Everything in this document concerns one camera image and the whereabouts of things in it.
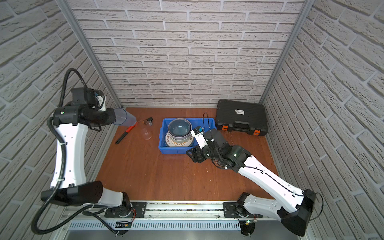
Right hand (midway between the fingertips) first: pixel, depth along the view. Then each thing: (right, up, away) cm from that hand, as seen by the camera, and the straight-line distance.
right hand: (192, 149), depth 69 cm
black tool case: (+34, +18, +38) cm, 54 cm away
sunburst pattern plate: (-13, -1, +26) cm, 29 cm away
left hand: (-38, +16, 0) cm, 41 cm away
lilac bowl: (-8, +3, +19) cm, 21 cm away
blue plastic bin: (+10, +12, +35) cm, 38 cm away
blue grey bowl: (-9, +9, +26) cm, 29 cm away
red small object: (-47, +8, +36) cm, 60 cm away
